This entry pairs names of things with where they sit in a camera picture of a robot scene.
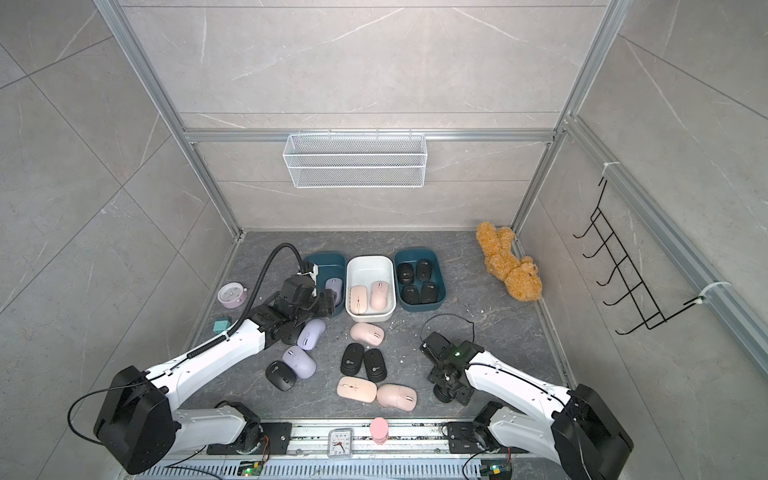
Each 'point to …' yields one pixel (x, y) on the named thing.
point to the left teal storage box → (331, 265)
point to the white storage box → (363, 269)
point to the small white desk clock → (340, 442)
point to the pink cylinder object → (379, 430)
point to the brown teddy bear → (520, 275)
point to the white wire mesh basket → (354, 160)
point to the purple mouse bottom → (335, 284)
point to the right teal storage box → (410, 256)
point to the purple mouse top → (311, 335)
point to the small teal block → (221, 325)
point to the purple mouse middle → (302, 364)
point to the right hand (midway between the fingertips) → (445, 385)
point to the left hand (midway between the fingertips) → (331, 290)
